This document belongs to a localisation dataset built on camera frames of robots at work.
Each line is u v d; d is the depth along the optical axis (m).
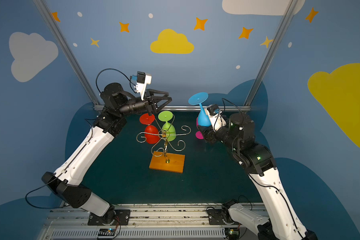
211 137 0.52
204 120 0.56
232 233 0.73
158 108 0.54
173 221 0.74
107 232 0.73
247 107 1.16
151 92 0.56
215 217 0.75
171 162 0.93
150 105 0.52
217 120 0.47
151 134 0.69
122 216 0.75
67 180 0.40
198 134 0.59
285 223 0.36
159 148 0.63
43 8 0.69
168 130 0.71
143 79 0.49
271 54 0.86
